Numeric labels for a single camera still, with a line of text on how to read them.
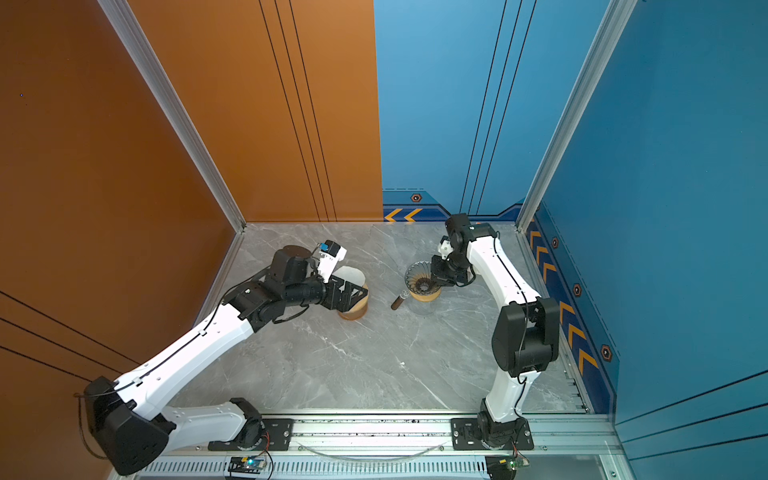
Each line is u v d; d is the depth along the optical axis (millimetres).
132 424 374
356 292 652
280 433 740
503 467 701
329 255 643
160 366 425
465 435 725
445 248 826
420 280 878
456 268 728
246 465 709
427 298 866
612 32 719
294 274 563
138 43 739
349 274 850
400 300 896
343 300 642
